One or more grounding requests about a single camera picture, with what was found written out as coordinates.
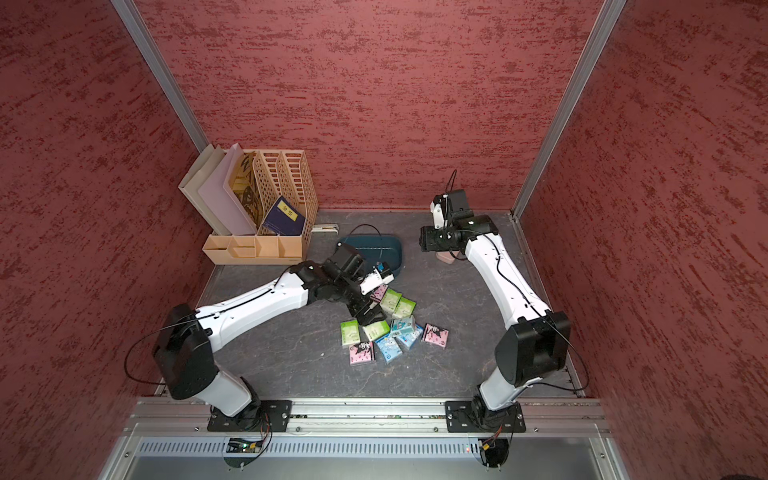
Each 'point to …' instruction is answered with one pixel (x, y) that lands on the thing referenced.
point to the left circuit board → (237, 445)
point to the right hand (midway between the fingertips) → (429, 245)
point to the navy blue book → (284, 219)
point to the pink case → (446, 256)
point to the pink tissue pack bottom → (362, 352)
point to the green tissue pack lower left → (350, 332)
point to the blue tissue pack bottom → (389, 348)
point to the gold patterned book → (246, 190)
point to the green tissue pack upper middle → (390, 301)
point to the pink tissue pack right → (435, 335)
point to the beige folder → (194, 180)
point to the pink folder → (221, 199)
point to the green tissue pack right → (405, 307)
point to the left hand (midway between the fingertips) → (372, 308)
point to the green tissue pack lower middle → (377, 330)
